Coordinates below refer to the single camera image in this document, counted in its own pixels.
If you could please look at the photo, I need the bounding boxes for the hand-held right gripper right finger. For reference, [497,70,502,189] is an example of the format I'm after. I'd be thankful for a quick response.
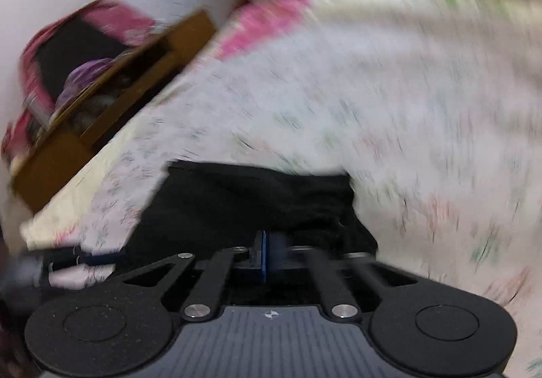
[269,234,418,320]

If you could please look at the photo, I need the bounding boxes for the wooden desk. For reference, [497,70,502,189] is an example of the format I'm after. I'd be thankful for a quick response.
[11,9,216,213]

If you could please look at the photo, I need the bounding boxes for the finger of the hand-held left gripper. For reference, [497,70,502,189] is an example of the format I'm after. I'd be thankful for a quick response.
[42,246,128,275]

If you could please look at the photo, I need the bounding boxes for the grey cloth bundle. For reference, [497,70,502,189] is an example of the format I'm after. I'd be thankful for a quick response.
[70,81,132,128]

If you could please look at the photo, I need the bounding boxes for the pink floral cloth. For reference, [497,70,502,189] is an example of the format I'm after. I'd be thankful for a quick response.
[0,0,157,167]

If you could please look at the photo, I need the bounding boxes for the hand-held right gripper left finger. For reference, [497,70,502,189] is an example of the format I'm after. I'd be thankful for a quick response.
[114,231,268,320]

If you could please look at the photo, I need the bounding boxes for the floral bed quilt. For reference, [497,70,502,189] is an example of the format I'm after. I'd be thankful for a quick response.
[19,0,542,378]

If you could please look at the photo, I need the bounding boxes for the black pants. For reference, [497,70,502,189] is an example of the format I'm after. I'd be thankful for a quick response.
[123,160,379,273]

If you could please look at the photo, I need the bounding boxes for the purple cloth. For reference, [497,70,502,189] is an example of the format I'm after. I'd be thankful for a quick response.
[55,58,115,107]

